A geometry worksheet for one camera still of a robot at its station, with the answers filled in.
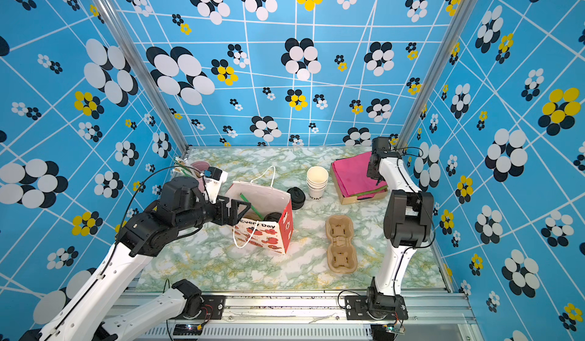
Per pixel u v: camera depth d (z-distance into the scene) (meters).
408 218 0.52
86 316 0.38
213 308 0.73
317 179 0.94
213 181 0.58
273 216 0.81
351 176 1.02
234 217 0.57
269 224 0.67
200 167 0.96
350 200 0.97
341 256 0.81
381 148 0.77
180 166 0.86
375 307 0.66
